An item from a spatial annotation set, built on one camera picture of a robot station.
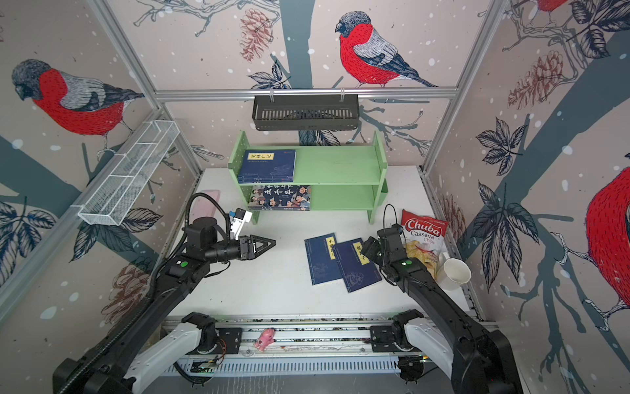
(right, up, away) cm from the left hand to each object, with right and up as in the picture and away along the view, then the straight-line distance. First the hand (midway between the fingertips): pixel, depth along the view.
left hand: (268, 246), depth 70 cm
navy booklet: (-3, +25, +12) cm, 28 cm away
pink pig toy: (-1, -29, +3) cm, 29 cm away
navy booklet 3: (+28, -13, +16) cm, 35 cm away
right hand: (+33, -5, +16) cm, 36 cm away
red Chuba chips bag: (+54, -2, +20) cm, 58 cm away
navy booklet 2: (+16, -11, +19) cm, 27 cm away
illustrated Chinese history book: (-1, +13, +22) cm, 26 cm away
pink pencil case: (-39, +8, +40) cm, 57 cm away
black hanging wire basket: (+9, +51, +36) cm, 63 cm away
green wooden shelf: (+22, +20, +12) cm, 32 cm away
